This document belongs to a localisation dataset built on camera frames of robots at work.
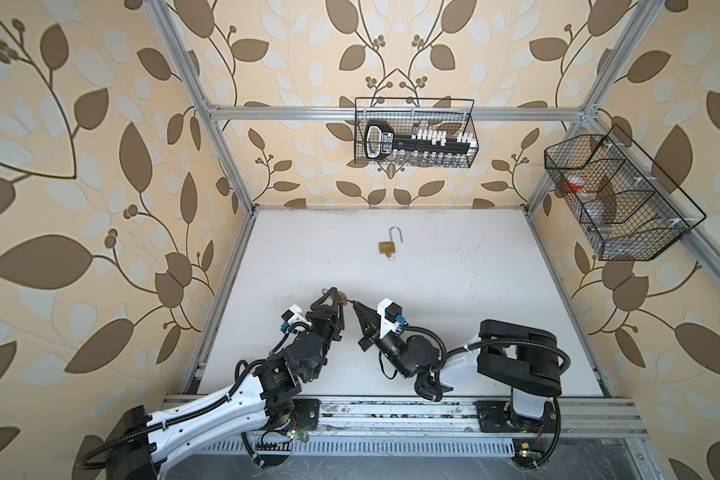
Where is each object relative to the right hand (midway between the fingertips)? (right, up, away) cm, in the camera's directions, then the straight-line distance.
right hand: (356, 308), depth 73 cm
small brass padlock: (-4, +2, 0) cm, 4 cm away
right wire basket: (+67, +25, +1) cm, 72 cm away
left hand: (-3, +4, -1) cm, 5 cm away
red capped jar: (+59, +32, +8) cm, 68 cm away
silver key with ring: (+10, +11, +33) cm, 36 cm away
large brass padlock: (+10, +14, +36) cm, 40 cm away
